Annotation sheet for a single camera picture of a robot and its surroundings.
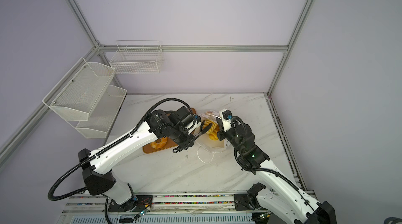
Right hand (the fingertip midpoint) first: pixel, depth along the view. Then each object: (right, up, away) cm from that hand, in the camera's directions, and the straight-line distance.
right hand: (216, 117), depth 72 cm
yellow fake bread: (0, -12, +16) cm, 20 cm away
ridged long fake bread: (-1, -6, +9) cm, 11 cm away
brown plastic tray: (-25, -16, +18) cm, 35 cm away
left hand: (-13, -12, -3) cm, 18 cm away
